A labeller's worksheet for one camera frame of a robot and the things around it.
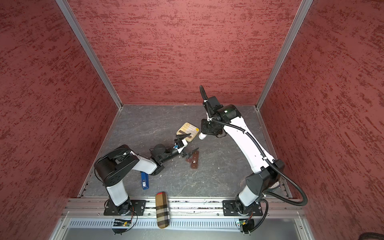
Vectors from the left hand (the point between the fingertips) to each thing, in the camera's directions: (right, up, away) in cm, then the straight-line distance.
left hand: (194, 141), depth 81 cm
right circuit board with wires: (+26, -40, -10) cm, 49 cm away
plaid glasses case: (-15, -32, -10) cm, 37 cm away
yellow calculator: (-6, +6, +23) cm, 24 cm away
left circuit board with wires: (-36, -41, -9) cm, 55 cm away
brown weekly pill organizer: (-1, -12, +9) cm, 15 cm away
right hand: (+6, +5, -7) cm, 10 cm away
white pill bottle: (+4, +3, -4) cm, 7 cm away
